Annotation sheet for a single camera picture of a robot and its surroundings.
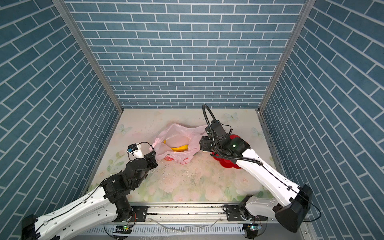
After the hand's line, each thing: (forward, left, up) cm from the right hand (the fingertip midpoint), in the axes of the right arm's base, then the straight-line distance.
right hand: (203, 140), depth 74 cm
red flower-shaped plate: (+1, -16, -25) cm, 30 cm away
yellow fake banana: (+7, +15, -22) cm, 27 cm away
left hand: (-6, +23, -5) cm, 24 cm away
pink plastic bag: (+10, +17, -20) cm, 28 cm away
